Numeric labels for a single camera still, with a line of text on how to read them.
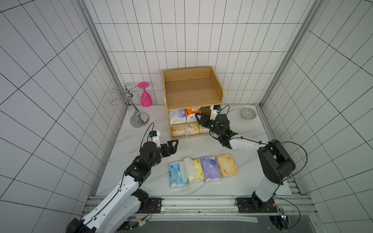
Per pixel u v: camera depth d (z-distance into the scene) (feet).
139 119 3.57
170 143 2.24
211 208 2.39
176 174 2.60
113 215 1.47
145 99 3.30
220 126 2.21
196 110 2.80
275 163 1.55
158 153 2.12
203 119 2.55
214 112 2.61
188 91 2.74
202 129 3.20
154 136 2.24
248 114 3.64
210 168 2.64
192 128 3.17
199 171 2.60
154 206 2.38
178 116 2.71
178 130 3.12
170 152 2.23
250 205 2.21
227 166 2.67
